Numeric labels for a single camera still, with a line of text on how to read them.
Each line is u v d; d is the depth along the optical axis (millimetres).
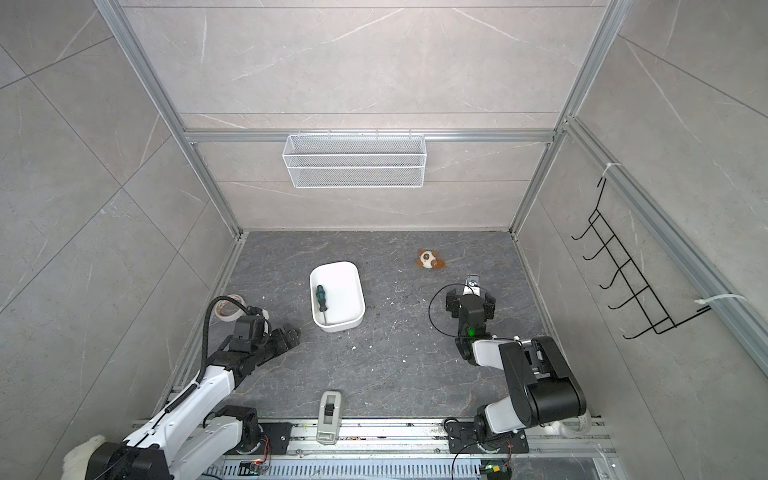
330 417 736
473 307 709
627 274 677
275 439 736
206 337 612
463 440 724
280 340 768
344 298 992
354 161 1009
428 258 1072
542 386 449
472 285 780
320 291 982
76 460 553
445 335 707
